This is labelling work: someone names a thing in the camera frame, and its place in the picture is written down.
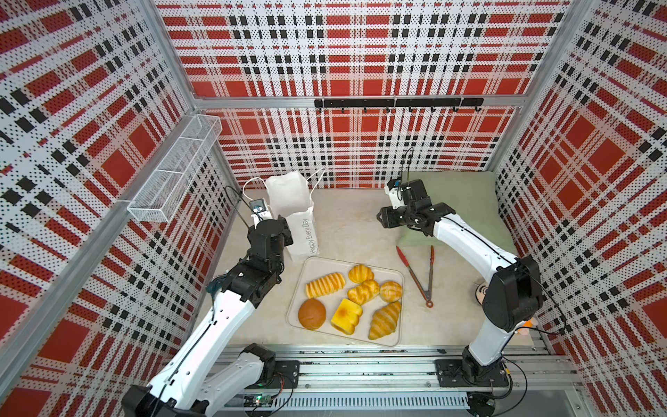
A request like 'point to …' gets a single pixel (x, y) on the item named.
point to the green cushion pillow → (474, 197)
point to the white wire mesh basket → (162, 194)
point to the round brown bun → (312, 314)
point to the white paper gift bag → (290, 196)
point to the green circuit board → (258, 400)
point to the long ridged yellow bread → (323, 286)
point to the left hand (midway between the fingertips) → (277, 219)
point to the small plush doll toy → (522, 327)
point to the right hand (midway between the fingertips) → (388, 213)
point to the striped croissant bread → (384, 321)
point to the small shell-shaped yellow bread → (359, 274)
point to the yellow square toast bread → (346, 316)
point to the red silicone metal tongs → (425, 294)
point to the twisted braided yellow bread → (363, 293)
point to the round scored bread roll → (391, 291)
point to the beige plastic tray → (316, 268)
